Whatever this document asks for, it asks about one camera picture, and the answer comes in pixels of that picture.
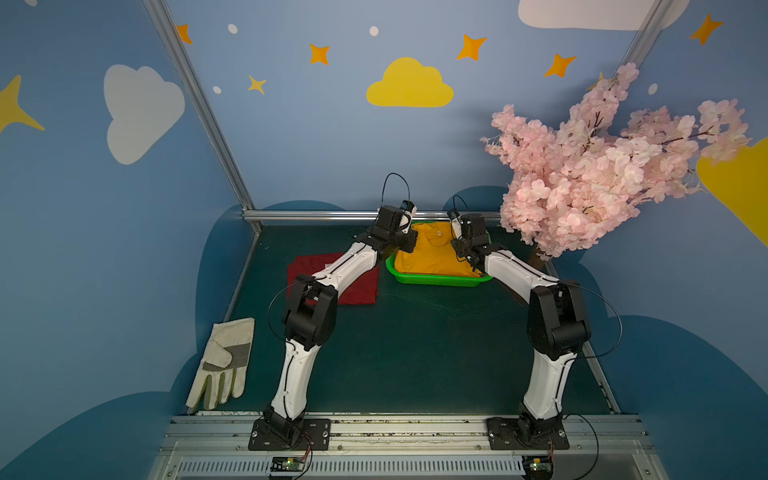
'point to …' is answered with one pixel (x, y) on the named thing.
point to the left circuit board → (288, 464)
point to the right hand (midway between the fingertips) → (473, 230)
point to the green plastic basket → (423, 277)
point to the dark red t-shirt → (365, 292)
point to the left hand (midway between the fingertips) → (414, 229)
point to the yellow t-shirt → (435, 254)
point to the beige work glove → (228, 353)
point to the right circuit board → (537, 467)
